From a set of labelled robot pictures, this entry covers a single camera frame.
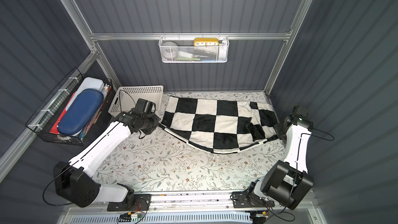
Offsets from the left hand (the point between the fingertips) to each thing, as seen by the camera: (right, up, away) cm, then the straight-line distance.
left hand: (160, 121), depth 81 cm
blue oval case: (-31, +8, -13) cm, 34 cm away
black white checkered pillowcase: (+33, -5, +20) cm, 39 cm away
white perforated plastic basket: (-36, +15, +35) cm, 52 cm away
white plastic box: (-37, +20, -3) cm, 42 cm away
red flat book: (-40, -2, -16) cm, 43 cm away
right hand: (+65, -6, -3) cm, 65 cm away
